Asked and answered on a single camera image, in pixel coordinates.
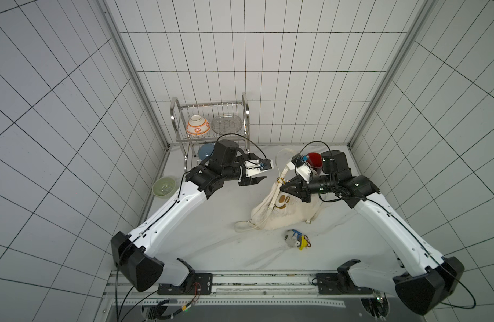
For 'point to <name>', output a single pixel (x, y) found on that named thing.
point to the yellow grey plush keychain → (297, 239)
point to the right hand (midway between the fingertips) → (276, 189)
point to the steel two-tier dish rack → (180, 114)
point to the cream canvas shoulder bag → (274, 209)
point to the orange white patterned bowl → (197, 125)
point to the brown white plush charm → (282, 199)
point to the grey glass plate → (226, 124)
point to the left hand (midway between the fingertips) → (257, 169)
